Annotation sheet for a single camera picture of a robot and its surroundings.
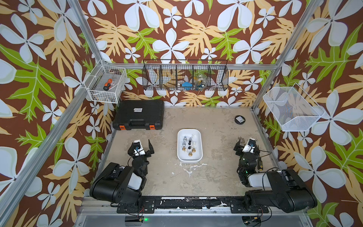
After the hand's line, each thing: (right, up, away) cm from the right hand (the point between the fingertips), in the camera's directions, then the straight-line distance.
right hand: (246, 141), depth 86 cm
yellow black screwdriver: (+9, -15, 0) cm, 17 cm away
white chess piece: (-32, -3, +10) cm, 33 cm away
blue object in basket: (-36, +37, +9) cm, 53 cm away
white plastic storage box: (-35, -2, +10) cm, 36 cm away
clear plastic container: (-26, +41, +12) cm, 50 cm away
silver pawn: (-39, -3, +10) cm, 40 cm away
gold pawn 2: (-35, -9, +6) cm, 36 cm away
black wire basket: (-38, +45, +11) cm, 60 cm away
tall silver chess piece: (-38, 0, +12) cm, 40 cm away
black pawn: (-35, -6, +9) cm, 36 cm away
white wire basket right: (+25, +19, -6) cm, 32 cm away
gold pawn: (-39, -6, +7) cm, 40 cm away
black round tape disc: (+6, +14, +24) cm, 29 cm away
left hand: (-65, +1, -1) cm, 65 cm away
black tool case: (-73, +18, +19) cm, 77 cm away
